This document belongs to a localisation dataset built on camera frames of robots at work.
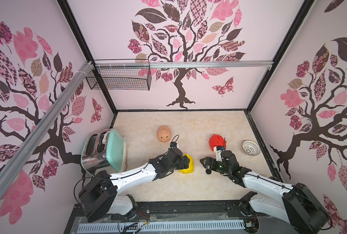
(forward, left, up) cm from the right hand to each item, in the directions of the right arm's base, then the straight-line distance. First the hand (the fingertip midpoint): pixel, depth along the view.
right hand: (204, 161), depth 85 cm
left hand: (-3, +12, +2) cm, 12 cm away
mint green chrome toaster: (+1, +56, +15) cm, 58 cm away
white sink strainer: (+11, -33, -4) cm, 35 cm away
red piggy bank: (+12, -9, +3) cm, 15 cm away
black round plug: (-4, -2, -6) cm, 8 cm away
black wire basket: (+49, +53, +29) cm, 78 cm away
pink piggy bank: (+18, +25, +3) cm, 31 cm away
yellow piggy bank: (-4, +9, +2) cm, 10 cm away
